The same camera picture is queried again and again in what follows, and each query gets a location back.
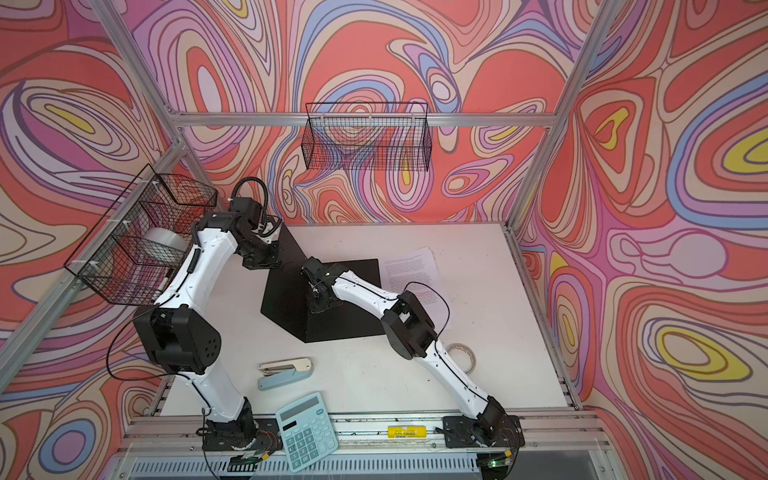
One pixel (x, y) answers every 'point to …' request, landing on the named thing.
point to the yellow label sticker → (406, 432)
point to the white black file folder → (287, 292)
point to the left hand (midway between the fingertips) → (284, 261)
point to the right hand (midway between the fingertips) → (323, 313)
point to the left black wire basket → (135, 248)
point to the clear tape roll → (464, 356)
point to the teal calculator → (306, 431)
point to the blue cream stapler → (283, 372)
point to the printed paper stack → (419, 275)
